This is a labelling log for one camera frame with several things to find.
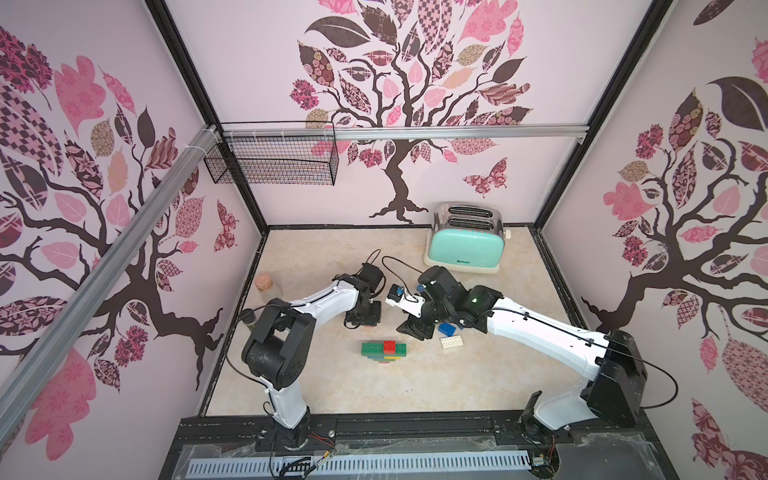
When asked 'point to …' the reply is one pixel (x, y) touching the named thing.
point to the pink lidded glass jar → (266, 287)
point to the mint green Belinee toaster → (467, 238)
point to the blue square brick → (447, 329)
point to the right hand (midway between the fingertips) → (403, 314)
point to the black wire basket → (299, 153)
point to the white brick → (452, 341)
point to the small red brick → (389, 347)
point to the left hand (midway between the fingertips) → (371, 325)
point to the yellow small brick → (391, 358)
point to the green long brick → (372, 349)
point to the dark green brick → (401, 349)
